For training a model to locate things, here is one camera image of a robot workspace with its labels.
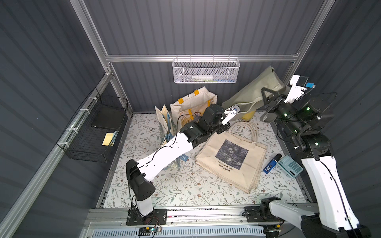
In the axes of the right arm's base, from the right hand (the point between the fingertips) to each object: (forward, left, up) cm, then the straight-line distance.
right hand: (264, 89), depth 54 cm
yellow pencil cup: (+27, -12, -42) cm, 51 cm away
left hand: (+3, +11, -16) cm, 19 cm away
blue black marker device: (-8, -18, -50) cm, 54 cm away
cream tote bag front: (-2, 0, -51) cm, 51 cm away
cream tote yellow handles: (+21, +33, -31) cm, 50 cm away
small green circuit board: (-39, +49, -52) cm, 82 cm away
